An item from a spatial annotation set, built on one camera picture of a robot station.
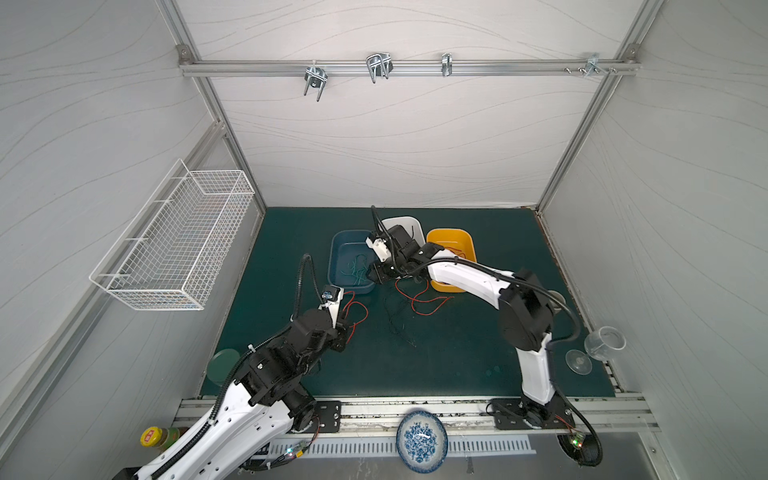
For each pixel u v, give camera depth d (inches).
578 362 32.2
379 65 30.1
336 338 21.5
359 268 38.7
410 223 43.6
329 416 28.9
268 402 18.8
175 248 27.2
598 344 27.2
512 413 27.3
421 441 27.6
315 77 31.1
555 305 18.0
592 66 30.2
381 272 30.8
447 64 30.7
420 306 36.4
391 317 35.7
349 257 42.2
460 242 42.4
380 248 31.4
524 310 20.0
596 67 30.0
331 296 24.2
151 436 21.9
